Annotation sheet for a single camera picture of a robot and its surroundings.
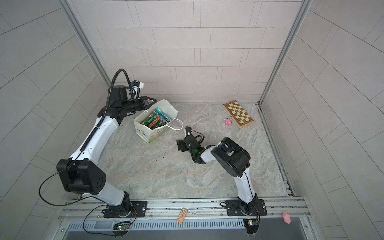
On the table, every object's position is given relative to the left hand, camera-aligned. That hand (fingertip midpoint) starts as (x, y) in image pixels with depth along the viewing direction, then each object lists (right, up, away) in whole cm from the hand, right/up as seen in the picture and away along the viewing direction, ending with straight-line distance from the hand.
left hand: (159, 98), depth 75 cm
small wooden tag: (+12, -55, -7) cm, 57 cm away
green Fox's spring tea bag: (-12, -13, +13) cm, 22 cm away
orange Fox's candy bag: (-7, -13, +15) cm, 21 cm away
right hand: (+9, -25, +20) cm, 34 cm away
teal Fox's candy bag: (0, -11, +18) cm, 21 cm away
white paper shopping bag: (-7, -20, +7) cm, 22 cm away
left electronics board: (-13, -57, -11) cm, 59 cm away
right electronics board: (+45, -60, -8) cm, 75 cm away
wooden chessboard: (+49, -8, +32) cm, 59 cm away
